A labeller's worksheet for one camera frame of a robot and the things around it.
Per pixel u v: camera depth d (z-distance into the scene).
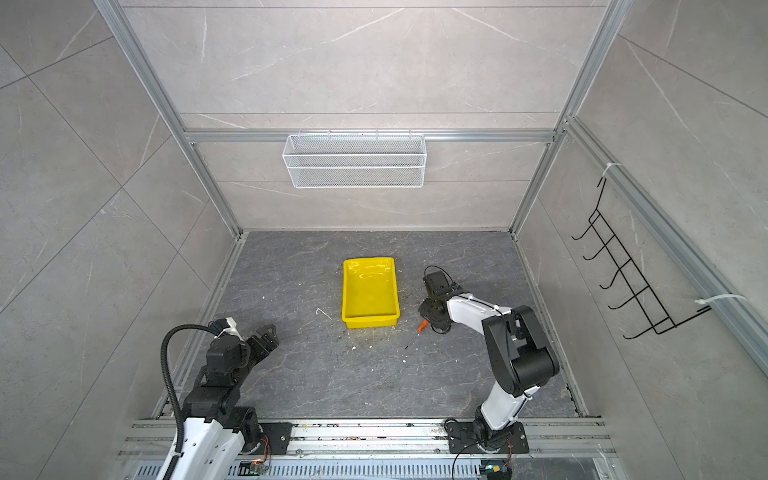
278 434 0.73
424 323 0.93
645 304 0.64
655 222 0.58
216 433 0.54
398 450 0.73
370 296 0.99
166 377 0.54
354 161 1.00
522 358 0.47
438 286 0.77
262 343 0.72
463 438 0.73
